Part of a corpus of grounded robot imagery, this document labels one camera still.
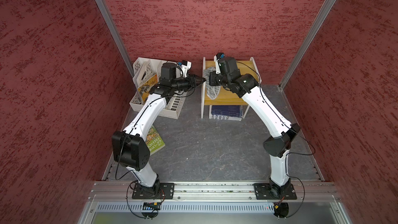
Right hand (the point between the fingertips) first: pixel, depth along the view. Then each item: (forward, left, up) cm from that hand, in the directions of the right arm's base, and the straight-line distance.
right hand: (211, 78), depth 77 cm
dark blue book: (-2, -11, -27) cm, 30 cm away
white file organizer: (+16, +40, -9) cm, 44 cm away
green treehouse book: (-20, +34, -30) cm, 49 cm away
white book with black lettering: (-4, -9, -32) cm, 33 cm away
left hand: (-4, +4, 0) cm, 5 cm away
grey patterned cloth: (-8, 0, -1) cm, 8 cm away
